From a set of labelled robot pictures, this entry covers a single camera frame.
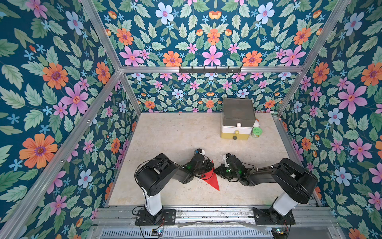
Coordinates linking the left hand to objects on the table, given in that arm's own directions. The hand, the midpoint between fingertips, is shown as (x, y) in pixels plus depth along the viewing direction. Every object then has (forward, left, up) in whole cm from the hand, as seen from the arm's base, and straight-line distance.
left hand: (216, 164), depth 91 cm
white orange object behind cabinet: (+29, -34, +2) cm, 45 cm away
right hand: (-5, +2, -1) cm, 5 cm away
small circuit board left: (-31, +34, -3) cm, 46 cm away
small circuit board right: (-36, -27, -3) cm, 45 cm away
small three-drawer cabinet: (+19, -15, +20) cm, 31 cm away
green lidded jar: (+21, -32, +2) cm, 38 cm away
